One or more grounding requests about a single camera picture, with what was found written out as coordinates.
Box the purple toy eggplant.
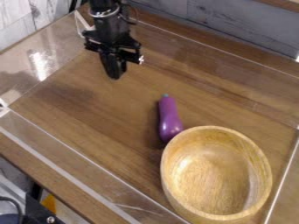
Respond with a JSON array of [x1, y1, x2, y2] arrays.
[[158, 94, 183, 143]]

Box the black cable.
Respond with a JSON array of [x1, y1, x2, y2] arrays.
[[0, 195, 25, 224]]

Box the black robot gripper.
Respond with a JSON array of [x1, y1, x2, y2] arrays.
[[83, 0, 144, 80]]

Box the black clamp with screw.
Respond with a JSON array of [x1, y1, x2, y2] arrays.
[[23, 193, 65, 224]]

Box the clear acrylic tray wall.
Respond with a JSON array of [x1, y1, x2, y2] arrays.
[[0, 13, 299, 224]]

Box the brown wooden bowl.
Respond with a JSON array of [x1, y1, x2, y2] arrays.
[[160, 126, 274, 224]]

